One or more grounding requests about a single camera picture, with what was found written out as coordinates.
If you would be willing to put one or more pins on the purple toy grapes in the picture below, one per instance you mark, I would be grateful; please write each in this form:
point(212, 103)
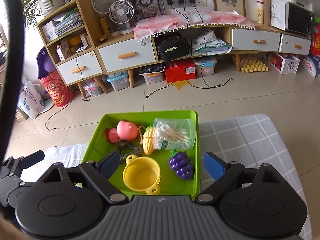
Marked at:
point(181, 164)

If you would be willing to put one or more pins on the wooden white TV cabinet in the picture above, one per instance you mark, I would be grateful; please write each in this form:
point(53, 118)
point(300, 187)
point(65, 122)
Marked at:
point(72, 38)

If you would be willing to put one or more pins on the clear cotton swab jar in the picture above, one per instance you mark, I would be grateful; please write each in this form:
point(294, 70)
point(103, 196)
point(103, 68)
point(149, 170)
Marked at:
point(173, 134)

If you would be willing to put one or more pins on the pink lace cloth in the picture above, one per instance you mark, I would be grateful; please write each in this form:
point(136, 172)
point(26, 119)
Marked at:
point(157, 25)

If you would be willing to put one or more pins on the white desk fan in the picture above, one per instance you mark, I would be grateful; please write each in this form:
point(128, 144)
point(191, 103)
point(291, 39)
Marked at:
point(121, 12)

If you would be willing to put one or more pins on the black case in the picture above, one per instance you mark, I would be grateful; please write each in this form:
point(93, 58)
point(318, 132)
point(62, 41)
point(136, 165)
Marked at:
point(172, 46)

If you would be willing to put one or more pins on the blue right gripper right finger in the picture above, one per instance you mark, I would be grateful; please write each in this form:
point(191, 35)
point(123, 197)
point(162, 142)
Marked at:
point(225, 176)

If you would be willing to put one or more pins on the red printed bucket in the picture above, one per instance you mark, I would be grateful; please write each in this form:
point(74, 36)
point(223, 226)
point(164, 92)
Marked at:
point(57, 90)

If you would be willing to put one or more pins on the framed cat picture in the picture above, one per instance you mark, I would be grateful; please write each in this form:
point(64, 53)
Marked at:
point(147, 8)

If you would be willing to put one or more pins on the blue-lid clear storage bin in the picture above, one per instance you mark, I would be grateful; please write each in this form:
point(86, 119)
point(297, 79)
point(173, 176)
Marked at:
point(119, 80)

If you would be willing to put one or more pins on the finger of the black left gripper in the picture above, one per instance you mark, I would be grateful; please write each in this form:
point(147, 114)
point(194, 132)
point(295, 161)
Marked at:
point(31, 159)

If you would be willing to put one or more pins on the pink toy pig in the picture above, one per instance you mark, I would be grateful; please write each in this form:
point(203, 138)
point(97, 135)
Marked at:
point(124, 130)

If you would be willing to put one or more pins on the red cardboard box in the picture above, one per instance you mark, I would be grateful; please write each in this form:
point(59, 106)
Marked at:
point(180, 70)

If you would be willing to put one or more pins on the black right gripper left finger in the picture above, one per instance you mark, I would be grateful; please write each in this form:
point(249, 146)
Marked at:
point(98, 174)

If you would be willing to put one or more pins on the yellow toy pot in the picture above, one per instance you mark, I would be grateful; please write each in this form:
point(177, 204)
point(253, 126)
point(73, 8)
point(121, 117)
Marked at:
point(142, 174)

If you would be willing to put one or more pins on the white paper shopping bag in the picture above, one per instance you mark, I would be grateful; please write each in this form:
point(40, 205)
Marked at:
point(30, 101)

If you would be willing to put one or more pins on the grey checked tablecloth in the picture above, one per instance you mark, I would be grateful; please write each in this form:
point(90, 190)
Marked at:
point(266, 203)

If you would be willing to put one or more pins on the white toy box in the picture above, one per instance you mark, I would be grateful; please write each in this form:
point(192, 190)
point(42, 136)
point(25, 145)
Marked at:
point(283, 62)

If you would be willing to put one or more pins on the yellow egg tray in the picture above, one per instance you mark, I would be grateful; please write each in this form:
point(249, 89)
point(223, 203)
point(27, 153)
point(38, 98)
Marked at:
point(248, 63)

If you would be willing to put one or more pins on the black microwave oven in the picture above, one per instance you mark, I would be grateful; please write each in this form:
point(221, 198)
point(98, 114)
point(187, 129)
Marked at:
point(299, 20)

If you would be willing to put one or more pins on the yellow toy corn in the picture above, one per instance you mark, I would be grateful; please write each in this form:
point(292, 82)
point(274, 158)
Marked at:
point(147, 140)

